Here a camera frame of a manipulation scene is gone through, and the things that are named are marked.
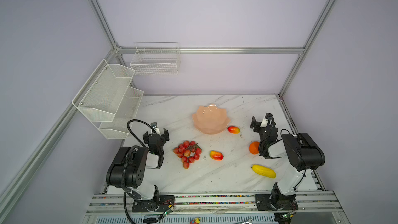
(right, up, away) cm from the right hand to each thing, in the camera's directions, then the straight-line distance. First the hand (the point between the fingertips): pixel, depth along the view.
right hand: (260, 116), depth 94 cm
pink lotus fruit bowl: (-30, -3, +10) cm, 32 cm away
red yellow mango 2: (-28, -22, -8) cm, 37 cm away
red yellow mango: (-16, -9, +3) cm, 19 cm away
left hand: (-65, -9, -1) cm, 66 cm away
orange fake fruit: (-7, -17, -8) cm, 20 cm away
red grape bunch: (-44, -20, -8) cm, 49 cm away
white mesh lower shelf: (-77, -5, -20) cm, 80 cm away
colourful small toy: (-39, -45, -27) cm, 65 cm away
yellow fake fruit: (-3, -28, -14) cm, 32 cm away
